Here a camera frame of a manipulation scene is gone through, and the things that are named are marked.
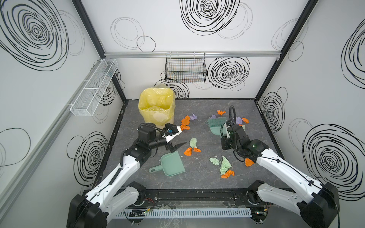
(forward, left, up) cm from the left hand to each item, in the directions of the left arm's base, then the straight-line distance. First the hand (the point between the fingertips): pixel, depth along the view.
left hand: (181, 133), depth 72 cm
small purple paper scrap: (+26, -7, -21) cm, 34 cm away
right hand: (+2, -22, -9) cm, 24 cm away
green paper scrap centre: (+6, -7, -23) cm, 25 cm away
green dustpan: (-8, +7, -25) cm, 26 cm away
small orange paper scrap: (+27, -46, -23) cm, 58 cm away
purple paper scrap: (+26, -41, -23) cm, 54 cm away
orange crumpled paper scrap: (+32, -28, -21) cm, 48 cm away
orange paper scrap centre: (0, -3, -23) cm, 23 cm away
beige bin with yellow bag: (+15, +15, +3) cm, 22 cm away
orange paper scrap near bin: (+24, -1, -24) cm, 34 cm away
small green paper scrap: (-5, -20, -23) cm, 31 cm away
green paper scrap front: (-8, -26, -23) cm, 36 cm away
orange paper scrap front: (-12, -28, -23) cm, 38 cm away
